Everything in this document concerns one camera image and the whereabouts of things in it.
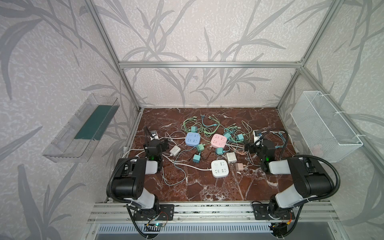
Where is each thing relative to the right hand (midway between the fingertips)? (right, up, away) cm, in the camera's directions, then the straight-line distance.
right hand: (253, 134), depth 95 cm
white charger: (-15, -14, -4) cm, 21 cm away
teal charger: (-36, -14, -4) cm, 39 cm away
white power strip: (-23, -19, -9) cm, 31 cm away
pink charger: (-11, -18, -8) cm, 23 cm away
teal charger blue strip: (-39, +3, +10) cm, 40 cm away
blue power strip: (-39, -4, +4) cm, 40 cm away
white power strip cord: (-43, -18, -4) cm, 47 cm away
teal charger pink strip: (-22, -11, -2) cm, 24 cm away
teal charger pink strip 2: (-15, -2, +7) cm, 17 cm away
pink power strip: (-22, -5, +4) cm, 23 cm away
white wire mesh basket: (+21, +2, -32) cm, 39 cm away
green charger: (-34, -9, +1) cm, 35 cm away
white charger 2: (-50, -10, -1) cm, 51 cm away
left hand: (-61, 0, -1) cm, 61 cm away
